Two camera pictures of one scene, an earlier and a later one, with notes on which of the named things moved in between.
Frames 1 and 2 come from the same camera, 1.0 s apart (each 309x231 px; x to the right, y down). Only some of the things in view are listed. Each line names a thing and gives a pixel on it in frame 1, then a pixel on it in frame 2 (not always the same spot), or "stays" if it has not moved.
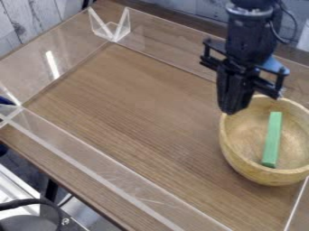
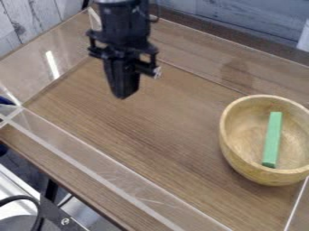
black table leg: (51, 190) stays
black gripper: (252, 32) → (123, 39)
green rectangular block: (272, 140) stays
